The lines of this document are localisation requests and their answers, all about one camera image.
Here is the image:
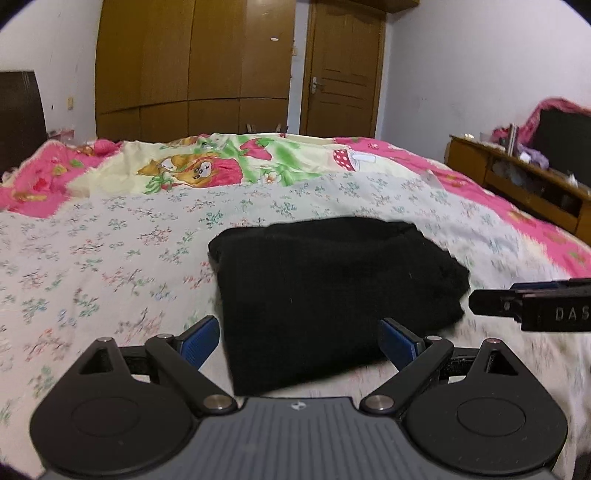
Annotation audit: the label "floral bed sheet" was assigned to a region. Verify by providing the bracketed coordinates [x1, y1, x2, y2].
[1, 172, 590, 476]

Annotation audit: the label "brown wooden door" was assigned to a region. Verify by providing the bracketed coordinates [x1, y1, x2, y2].
[300, 1, 386, 138]

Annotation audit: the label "dark wooden headboard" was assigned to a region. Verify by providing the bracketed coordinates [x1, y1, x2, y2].
[0, 71, 47, 173]

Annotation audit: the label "black pants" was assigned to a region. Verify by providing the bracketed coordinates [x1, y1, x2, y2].
[208, 217, 469, 396]

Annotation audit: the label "wooden tv cabinet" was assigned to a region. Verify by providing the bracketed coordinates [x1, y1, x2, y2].
[446, 136, 590, 243]

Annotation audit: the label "black television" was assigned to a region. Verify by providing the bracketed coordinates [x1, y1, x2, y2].
[531, 108, 591, 186]

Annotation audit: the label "pink cloth on television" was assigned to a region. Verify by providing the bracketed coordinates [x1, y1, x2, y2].
[517, 97, 590, 147]

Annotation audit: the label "brown wooden wardrobe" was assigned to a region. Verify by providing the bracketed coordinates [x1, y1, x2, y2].
[95, 1, 296, 142]

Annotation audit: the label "pink cartoon quilt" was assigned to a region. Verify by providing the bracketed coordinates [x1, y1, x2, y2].
[1, 133, 590, 278]

